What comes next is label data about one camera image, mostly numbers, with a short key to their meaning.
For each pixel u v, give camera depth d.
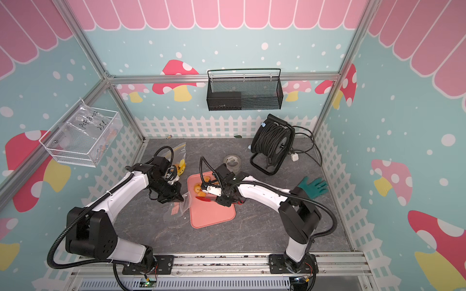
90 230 0.43
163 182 0.71
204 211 0.88
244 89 0.94
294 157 1.06
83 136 0.73
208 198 0.85
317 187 0.97
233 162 1.10
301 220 0.45
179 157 1.00
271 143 0.89
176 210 0.83
